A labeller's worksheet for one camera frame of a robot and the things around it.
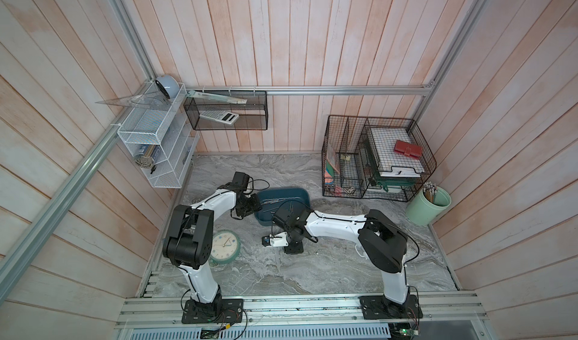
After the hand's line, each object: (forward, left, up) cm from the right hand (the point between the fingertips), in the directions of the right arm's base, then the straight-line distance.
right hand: (288, 242), depth 90 cm
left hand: (+12, +13, +4) cm, 19 cm away
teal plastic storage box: (+20, +8, +2) cm, 21 cm away
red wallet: (+31, -49, +23) cm, 63 cm away
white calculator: (+45, +30, +28) cm, 62 cm away
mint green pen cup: (+10, -53, +14) cm, 56 cm away
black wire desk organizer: (+32, -38, +17) cm, 52 cm away
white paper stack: (+25, -41, +21) cm, 52 cm away
